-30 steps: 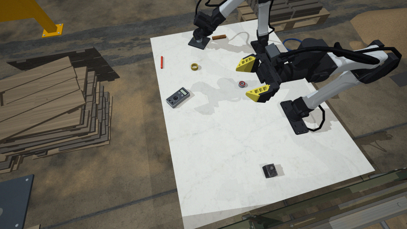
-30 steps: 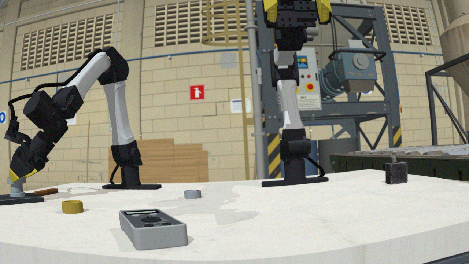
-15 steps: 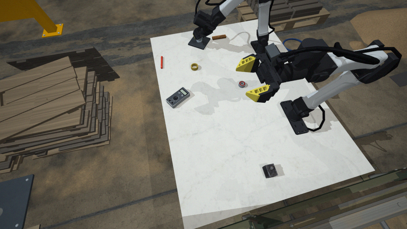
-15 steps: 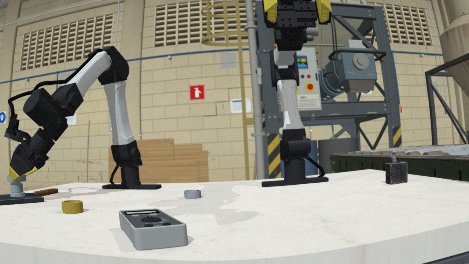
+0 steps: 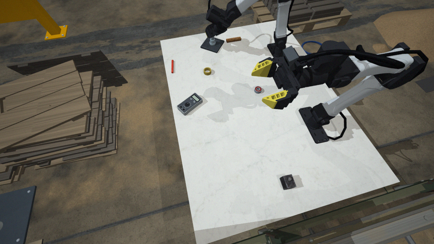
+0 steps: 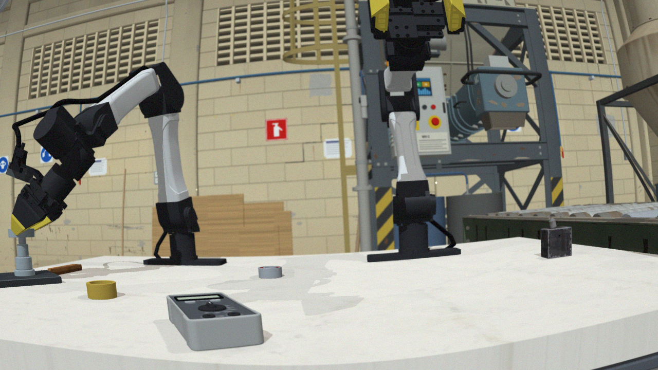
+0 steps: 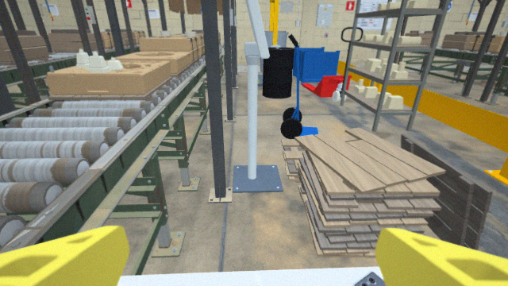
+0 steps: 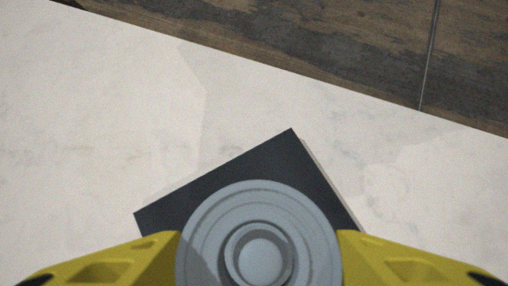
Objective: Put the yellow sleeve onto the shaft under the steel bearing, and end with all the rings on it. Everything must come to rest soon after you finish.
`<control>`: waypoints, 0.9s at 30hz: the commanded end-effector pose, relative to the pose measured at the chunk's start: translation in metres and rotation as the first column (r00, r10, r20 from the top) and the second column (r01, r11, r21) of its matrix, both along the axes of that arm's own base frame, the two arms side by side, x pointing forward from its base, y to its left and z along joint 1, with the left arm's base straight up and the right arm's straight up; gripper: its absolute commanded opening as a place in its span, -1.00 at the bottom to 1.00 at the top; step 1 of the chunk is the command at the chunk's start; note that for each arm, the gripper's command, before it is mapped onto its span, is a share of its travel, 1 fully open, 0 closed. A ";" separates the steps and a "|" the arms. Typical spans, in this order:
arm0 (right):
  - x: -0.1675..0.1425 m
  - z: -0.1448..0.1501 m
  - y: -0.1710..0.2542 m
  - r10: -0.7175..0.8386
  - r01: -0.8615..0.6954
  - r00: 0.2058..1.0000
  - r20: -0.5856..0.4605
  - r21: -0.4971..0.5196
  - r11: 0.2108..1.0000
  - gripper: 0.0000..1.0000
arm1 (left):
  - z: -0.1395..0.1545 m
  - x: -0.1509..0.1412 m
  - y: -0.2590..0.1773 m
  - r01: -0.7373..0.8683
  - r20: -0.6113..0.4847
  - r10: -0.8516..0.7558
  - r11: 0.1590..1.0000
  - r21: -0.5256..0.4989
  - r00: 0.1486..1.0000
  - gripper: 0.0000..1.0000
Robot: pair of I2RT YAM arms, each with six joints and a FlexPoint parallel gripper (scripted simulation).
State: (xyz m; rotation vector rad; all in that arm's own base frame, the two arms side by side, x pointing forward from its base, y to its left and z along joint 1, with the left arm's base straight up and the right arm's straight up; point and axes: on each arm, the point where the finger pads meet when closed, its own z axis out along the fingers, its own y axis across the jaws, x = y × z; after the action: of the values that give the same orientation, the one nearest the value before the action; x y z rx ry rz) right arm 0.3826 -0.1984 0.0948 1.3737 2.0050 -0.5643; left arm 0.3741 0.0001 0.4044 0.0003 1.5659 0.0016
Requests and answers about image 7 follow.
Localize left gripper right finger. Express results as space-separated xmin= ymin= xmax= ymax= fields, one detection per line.
xmin=375 ymin=228 xmax=508 ymax=286

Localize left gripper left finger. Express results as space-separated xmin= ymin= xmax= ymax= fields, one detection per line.
xmin=0 ymin=226 xmax=129 ymax=286

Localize black drum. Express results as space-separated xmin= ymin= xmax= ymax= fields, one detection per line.
xmin=262 ymin=47 xmax=294 ymax=99

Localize blue sack truck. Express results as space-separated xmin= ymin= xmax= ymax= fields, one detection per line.
xmin=280 ymin=34 xmax=318 ymax=139

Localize grey multimeter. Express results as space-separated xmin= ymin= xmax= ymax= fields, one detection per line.
xmin=353 ymin=271 xmax=386 ymax=286

